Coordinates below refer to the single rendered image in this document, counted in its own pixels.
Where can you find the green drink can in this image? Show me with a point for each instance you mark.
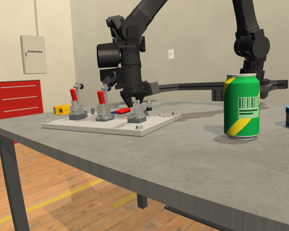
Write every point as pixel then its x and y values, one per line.
pixel 241 106

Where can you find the grey toggle clamp with red handle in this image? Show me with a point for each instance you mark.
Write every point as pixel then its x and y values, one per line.
pixel 76 111
pixel 136 112

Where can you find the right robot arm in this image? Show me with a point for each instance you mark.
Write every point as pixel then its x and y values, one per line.
pixel 114 22

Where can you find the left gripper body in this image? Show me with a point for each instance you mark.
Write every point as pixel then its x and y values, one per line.
pixel 133 76

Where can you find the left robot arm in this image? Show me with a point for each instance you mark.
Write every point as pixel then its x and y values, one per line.
pixel 250 42

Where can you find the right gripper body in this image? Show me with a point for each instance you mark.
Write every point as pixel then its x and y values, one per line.
pixel 120 40

